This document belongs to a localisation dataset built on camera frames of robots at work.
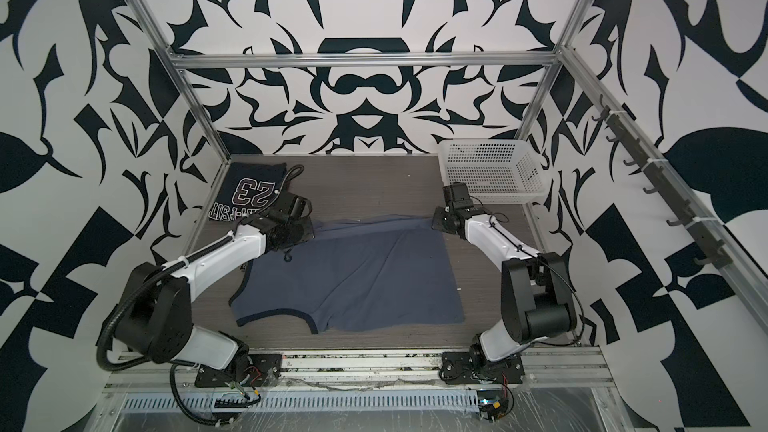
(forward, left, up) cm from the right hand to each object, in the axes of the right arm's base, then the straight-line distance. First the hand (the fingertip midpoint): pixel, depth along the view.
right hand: (445, 216), depth 92 cm
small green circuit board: (-46, -6, -10) cm, 48 cm away
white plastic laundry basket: (+26, -24, -9) cm, 36 cm away
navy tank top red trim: (+15, +65, -3) cm, 67 cm away
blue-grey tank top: (-15, +26, -7) cm, 31 cm away
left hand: (-3, +41, +2) cm, 41 cm away
